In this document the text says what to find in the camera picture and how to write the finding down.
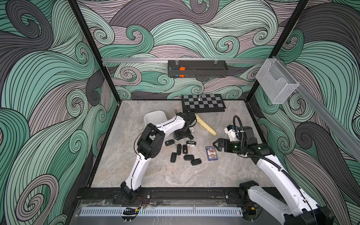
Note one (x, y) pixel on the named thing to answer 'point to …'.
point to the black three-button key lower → (196, 161)
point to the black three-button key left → (173, 157)
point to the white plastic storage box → (156, 117)
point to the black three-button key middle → (189, 157)
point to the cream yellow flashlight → (198, 119)
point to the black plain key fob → (179, 149)
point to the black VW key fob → (169, 142)
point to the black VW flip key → (184, 149)
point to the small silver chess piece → (199, 99)
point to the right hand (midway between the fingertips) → (221, 145)
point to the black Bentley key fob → (191, 142)
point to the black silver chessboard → (203, 103)
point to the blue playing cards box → (211, 153)
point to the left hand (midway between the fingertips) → (185, 135)
